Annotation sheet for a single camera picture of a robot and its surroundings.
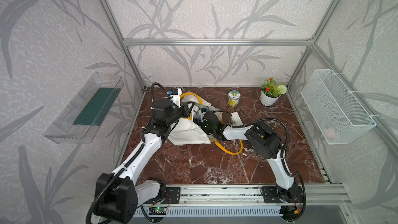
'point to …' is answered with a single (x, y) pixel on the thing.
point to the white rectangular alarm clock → (236, 119)
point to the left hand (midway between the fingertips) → (195, 103)
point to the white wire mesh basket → (337, 113)
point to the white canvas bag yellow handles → (185, 132)
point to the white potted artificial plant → (271, 91)
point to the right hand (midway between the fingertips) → (188, 125)
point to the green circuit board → (157, 210)
